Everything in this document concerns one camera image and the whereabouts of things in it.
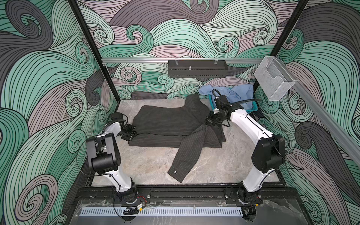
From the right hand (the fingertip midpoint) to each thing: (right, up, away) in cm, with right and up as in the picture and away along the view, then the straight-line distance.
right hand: (204, 122), depth 86 cm
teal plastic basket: (+40, +9, +18) cm, 44 cm away
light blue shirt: (+35, +21, +24) cm, 47 cm away
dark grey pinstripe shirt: (-13, -4, +17) cm, 22 cm away
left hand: (-44, -7, +7) cm, 45 cm away
